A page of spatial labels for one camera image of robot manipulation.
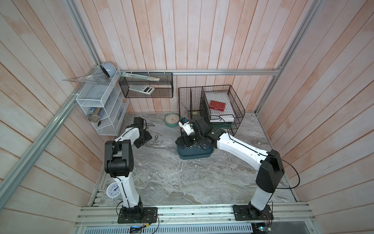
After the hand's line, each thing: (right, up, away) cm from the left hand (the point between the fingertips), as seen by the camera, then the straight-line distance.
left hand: (146, 141), depth 100 cm
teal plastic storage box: (+34, -7, -3) cm, 35 cm away
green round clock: (+17, +15, +12) cm, 25 cm away
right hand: (+25, +4, -18) cm, 31 cm away
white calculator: (0, +36, -2) cm, 36 cm away
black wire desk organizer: (+34, +28, +4) cm, 44 cm away
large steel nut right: (+6, +2, +4) cm, 8 cm away
